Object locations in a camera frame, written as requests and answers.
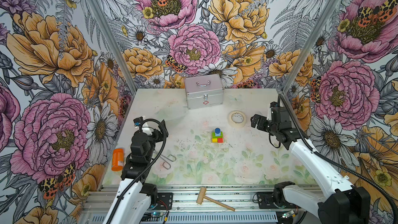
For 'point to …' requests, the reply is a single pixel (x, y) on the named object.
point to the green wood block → (214, 136)
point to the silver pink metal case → (204, 91)
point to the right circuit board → (288, 214)
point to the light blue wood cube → (217, 134)
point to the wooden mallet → (201, 196)
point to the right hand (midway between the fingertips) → (259, 124)
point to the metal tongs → (166, 164)
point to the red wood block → (220, 140)
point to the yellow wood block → (214, 140)
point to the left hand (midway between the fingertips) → (156, 128)
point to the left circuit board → (158, 214)
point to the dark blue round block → (217, 130)
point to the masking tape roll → (238, 125)
